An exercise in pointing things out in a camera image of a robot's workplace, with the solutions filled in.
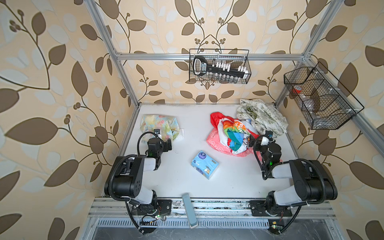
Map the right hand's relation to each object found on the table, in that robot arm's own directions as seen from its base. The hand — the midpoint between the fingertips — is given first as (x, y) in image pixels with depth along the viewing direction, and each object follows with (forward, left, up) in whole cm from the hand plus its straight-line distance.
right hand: (259, 137), depth 90 cm
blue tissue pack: (-15, +34, -4) cm, 37 cm away
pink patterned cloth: (+2, +27, -5) cm, 28 cm away
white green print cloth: (+16, -8, +1) cm, 17 cm away
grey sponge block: (-40, +42, -7) cm, 58 cm away
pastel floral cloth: (+11, +57, 0) cm, 58 cm away
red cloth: (+22, +24, -5) cm, 33 cm away
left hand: (+4, +60, -4) cm, 61 cm away
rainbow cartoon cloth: (+1, +15, +2) cm, 15 cm away
